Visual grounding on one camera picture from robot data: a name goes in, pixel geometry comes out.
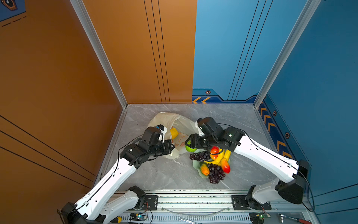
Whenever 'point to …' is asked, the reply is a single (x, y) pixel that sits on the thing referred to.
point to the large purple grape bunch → (216, 174)
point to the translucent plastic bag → (178, 129)
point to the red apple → (215, 150)
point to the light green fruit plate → (197, 164)
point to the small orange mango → (205, 170)
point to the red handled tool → (300, 221)
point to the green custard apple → (189, 149)
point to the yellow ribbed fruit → (174, 133)
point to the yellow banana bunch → (223, 154)
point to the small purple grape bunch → (202, 156)
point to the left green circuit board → (138, 217)
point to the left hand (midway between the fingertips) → (176, 145)
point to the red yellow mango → (225, 165)
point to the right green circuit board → (262, 217)
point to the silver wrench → (180, 219)
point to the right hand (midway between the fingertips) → (188, 144)
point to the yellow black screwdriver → (118, 220)
